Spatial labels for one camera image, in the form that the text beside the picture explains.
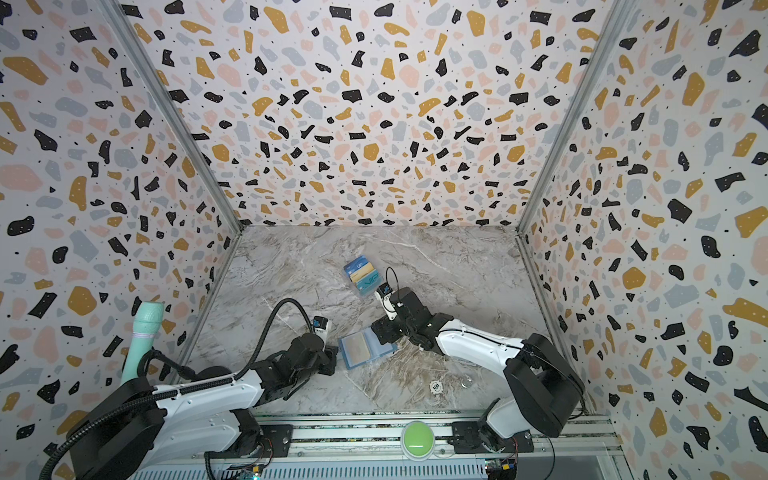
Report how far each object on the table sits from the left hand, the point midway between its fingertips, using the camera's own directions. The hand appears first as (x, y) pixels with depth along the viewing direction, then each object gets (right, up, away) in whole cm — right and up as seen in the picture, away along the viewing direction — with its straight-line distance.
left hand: (345, 346), depth 85 cm
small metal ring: (+34, -8, -4) cm, 35 cm away
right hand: (+10, +9, 0) cm, 14 cm away
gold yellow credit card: (+2, -2, +5) cm, 6 cm away
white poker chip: (+26, -11, -2) cm, 28 cm away
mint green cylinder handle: (-34, +13, -27) cm, 45 cm away
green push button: (+20, -19, -13) cm, 30 cm away
